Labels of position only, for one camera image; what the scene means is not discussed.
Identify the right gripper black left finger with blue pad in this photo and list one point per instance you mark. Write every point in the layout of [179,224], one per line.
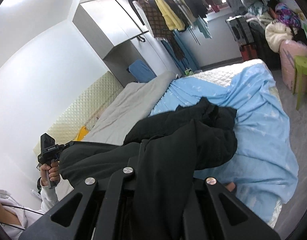
[93,210]

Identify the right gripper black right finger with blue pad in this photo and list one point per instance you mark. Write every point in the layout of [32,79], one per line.
[212,212]

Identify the black padded jacket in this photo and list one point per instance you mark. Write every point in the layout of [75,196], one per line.
[170,147]

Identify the left forearm white sleeve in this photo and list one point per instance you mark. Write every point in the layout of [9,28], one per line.
[49,198]

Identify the person's left hand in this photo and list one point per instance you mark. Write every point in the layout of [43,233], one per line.
[50,173]

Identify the cream quilted headboard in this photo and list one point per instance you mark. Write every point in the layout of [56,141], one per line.
[86,109]

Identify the light blue bed sheet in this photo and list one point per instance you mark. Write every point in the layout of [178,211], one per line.
[264,168]

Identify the beige folded blanket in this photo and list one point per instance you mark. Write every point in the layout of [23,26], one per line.
[134,103]

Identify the blue chair back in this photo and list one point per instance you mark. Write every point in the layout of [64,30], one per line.
[141,71]

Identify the grey white wardrobe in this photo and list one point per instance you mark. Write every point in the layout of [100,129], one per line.
[117,35]

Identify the brown plaid hanging coat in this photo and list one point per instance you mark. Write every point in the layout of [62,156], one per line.
[156,20]

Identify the yellow hanging jacket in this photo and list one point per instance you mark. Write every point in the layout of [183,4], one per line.
[172,21]

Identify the pink storage bag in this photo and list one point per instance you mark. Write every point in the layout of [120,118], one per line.
[287,51]

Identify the silver suitcase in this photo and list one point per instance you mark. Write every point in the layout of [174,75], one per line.
[240,30]

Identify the cream fluffy garment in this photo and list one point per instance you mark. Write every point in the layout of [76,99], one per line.
[276,32]

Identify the black hanging coat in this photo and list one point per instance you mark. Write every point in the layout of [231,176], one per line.
[197,8]

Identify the purple floral bundle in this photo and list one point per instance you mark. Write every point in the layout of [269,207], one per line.
[287,16]

